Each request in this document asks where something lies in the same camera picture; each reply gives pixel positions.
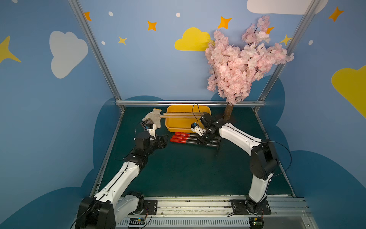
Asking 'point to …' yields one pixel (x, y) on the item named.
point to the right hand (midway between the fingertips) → (202, 139)
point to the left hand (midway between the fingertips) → (164, 134)
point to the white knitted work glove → (155, 116)
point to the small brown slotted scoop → (148, 123)
